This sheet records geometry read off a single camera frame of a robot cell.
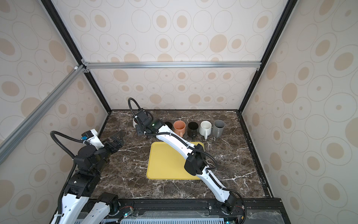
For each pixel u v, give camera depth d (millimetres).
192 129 975
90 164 493
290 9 686
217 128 962
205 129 1007
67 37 778
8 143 511
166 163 894
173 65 1676
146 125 645
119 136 1037
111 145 592
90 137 563
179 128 998
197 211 731
